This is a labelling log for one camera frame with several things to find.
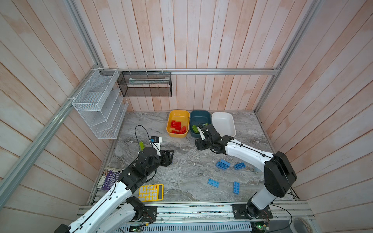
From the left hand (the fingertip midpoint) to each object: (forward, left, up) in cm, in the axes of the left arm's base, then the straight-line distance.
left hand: (169, 153), depth 75 cm
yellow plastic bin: (+46, -5, -20) cm, 51 cm away
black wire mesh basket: (+52, +20, +7) cm, 57 cm away
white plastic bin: (+38, -40, -20) cm, 59 cm away
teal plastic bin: (+41, -20, -17) cm, 49 cm away
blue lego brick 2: (+1, -31, -17) cm, 35 cm away
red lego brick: (+33, -2, -17) cm, 38 cm away
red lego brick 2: (+26, -7, -14) cm, 31 cm away
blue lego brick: (+2, -35, -16) cm, 38 cm away
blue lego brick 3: (-9, -25, -18) cm, 33 cm away
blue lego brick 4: (-12, -38, -17) cm, 43 cm away
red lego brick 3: (+27, 0, -16) cm, 31 cm away
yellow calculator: (-15, +12, -17) cm, 26 cm away
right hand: (+13, -17, -8) cm, 23 cm away
